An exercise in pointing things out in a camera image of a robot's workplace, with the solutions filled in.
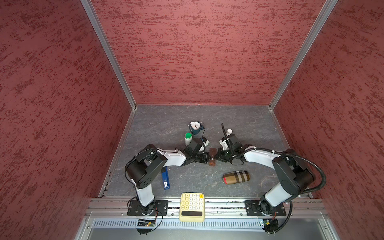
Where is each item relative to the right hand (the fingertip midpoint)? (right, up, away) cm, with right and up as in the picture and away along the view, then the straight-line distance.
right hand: (213, 161), depth 89 cm
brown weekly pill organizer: (0, +5, +4) cm, 6 cm away
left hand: (-2, 0, +1) cm, 2 cm away
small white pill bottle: (+12, +17, +8) cm, 23 cm away
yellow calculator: (-12, -18, -16) cm, 27 cm away
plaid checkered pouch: (+12, -6, -8) cm, 16 cm away
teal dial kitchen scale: (-11, +20, +14) cm, 27 cm away
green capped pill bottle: (-16, +14, +2) cm, 21 cm away
